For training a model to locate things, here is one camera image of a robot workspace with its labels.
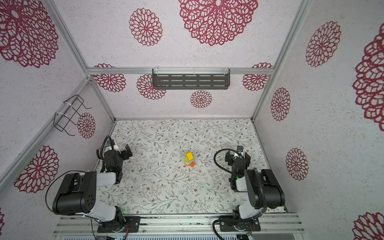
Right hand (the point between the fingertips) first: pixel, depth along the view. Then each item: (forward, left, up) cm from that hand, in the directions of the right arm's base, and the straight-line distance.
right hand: (239, 150), depth 91 cm
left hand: (-2, +73, +1) cm, 74 cm away
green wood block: (-8, +32, +1) cm, 33 cm away
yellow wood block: (-7, +30, +4) cm, 31 cm away
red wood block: (-8, +28, -4) cm, 30 cm away
